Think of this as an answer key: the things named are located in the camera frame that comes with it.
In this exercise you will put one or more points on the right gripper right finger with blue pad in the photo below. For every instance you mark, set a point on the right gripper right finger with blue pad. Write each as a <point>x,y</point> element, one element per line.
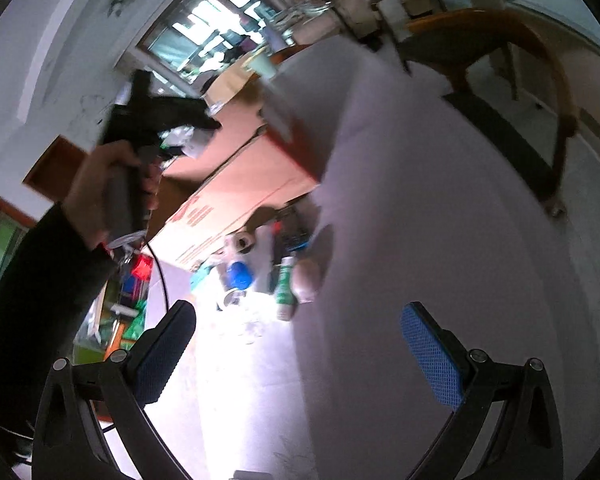
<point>441,357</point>

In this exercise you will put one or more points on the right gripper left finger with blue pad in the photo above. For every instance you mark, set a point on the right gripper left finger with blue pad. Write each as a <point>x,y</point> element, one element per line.
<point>155,355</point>

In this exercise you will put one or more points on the white bottle blue cap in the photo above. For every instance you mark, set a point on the white bottle blue cap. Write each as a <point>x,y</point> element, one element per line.
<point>238,275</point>

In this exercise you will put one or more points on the white cylindrical spray bottle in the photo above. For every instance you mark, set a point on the white cylindrical spray bottle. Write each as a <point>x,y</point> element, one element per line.
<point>263,258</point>

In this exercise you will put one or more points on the black sleeved left forearm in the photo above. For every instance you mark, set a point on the black sleeved left forearm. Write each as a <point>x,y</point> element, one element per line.
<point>45,293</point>

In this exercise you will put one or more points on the person's left hand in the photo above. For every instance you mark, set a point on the person's left hand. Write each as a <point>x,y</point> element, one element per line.
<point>84,206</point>

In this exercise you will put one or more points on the red plastic stool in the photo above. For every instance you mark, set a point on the red plastic stool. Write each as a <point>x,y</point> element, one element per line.
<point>141,267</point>

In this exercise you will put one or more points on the brown cardboard box red print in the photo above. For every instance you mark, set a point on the brown cardboard box red print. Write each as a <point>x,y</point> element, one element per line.
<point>261,158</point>

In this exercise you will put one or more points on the green white tube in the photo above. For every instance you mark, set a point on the green white tube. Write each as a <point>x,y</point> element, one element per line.
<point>284,297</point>

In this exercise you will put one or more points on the beige seashell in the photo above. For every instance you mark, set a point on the beige seashell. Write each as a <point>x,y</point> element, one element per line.
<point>306,280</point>

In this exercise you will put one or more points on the wooden chair near table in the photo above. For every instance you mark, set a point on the wooden chair near table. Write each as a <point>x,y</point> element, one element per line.
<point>476,49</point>

